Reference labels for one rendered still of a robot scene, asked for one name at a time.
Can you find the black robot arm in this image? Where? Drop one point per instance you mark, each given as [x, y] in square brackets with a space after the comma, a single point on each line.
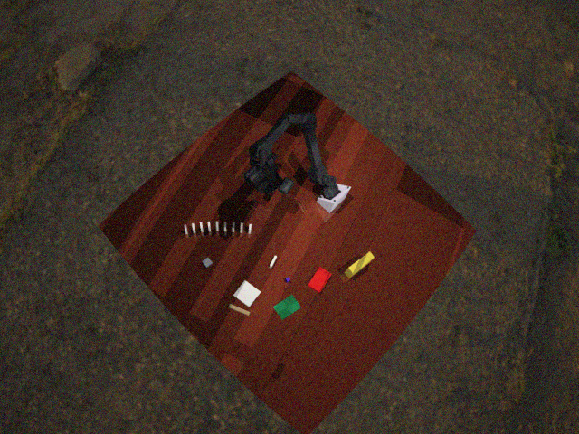
[261, 149]

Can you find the green flat rectangular mat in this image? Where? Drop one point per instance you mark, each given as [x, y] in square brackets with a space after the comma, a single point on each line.
[287, 307]

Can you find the red rectangular block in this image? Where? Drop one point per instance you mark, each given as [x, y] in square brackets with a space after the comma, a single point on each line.
[319, 280]

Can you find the tan rectangular block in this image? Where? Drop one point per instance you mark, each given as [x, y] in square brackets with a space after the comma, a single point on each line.
[231, 306]

